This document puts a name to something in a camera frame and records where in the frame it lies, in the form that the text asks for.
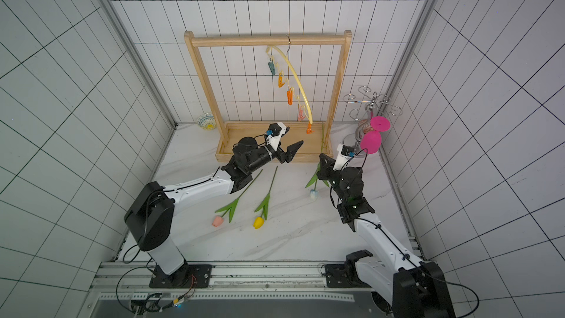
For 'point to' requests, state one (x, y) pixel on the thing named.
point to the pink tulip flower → (218, 220)
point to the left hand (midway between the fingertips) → (294, 138)
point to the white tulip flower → (314, 193)
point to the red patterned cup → (366, 126)
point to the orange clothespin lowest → (309, 130)
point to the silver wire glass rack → (371, 100)
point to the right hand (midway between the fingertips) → (312, 154)
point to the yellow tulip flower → (263, 207)
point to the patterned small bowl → (207, 121)
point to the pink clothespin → (301, 114)
